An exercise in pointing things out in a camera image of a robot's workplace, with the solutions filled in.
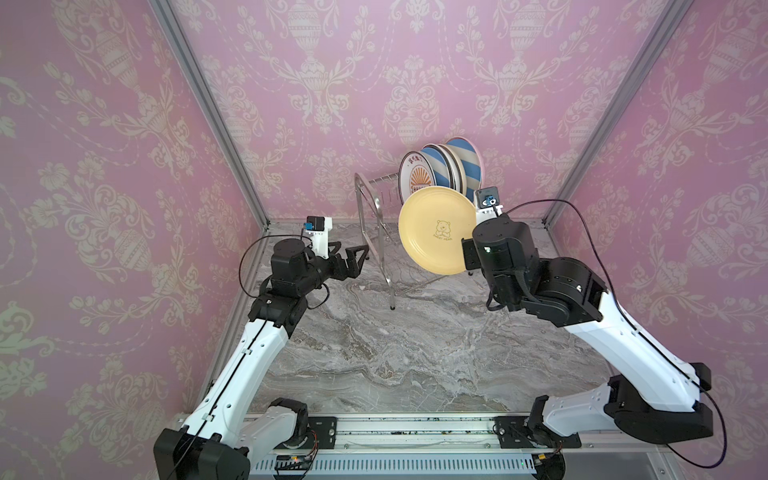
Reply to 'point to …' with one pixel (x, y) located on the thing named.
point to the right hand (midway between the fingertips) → (483, 226)
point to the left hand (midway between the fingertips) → (356, 248)
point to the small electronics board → (291, 463)
